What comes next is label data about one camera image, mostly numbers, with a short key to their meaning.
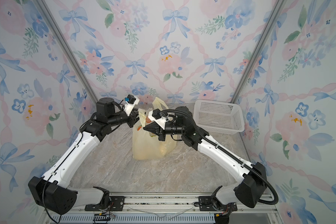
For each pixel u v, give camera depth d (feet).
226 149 1.53
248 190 1.27
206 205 2.40
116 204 2.42
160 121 1.81
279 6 2.25
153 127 1.98
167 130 1.89
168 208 2.40
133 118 2.02
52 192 1.24
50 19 2.39
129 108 2.02
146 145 2.38
